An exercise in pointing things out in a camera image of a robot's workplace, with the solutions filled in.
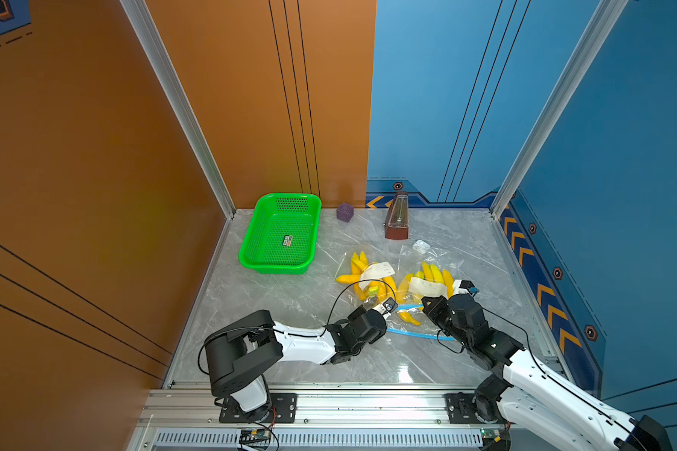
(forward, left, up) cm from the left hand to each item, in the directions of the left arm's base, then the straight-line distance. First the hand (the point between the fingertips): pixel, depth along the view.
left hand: (377, 307), depth 86 cm
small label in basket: (+30, +34, -5) cm, 45 cm away
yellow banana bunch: (+4, +2, +8) cm, 10 cm away
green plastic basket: (+34, +37, -5) cm, 50 cm away
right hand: (0, -11, +7) cm, 13 cm away
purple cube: (+43, +11, -2) cm, 44 cm away
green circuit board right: (-31, -29, -8) cm, 43 cm away
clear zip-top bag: (+5, +10, -5) cm, 12 cm away
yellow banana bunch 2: (+8, -17, +1) cm, 18 cm away
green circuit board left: (-33, +33, -9) cm, 47 cm away
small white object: (+28, -19, -5) cm, 35 cm away
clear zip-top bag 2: (+19, -13, -4) cm, 24 cm away
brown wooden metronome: (+33, -9, +1) cm, 34 cm away
